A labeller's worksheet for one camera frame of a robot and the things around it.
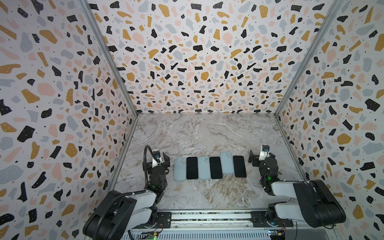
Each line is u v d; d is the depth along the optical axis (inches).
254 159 32.0
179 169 36.4
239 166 36.5
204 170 37.0
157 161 28.0
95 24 29.5
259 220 28.8
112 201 16.2
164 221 28.9
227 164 37.5
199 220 29.6
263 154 30.8
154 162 28.4
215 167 36.5
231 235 30.7
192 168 37.0
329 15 28.9
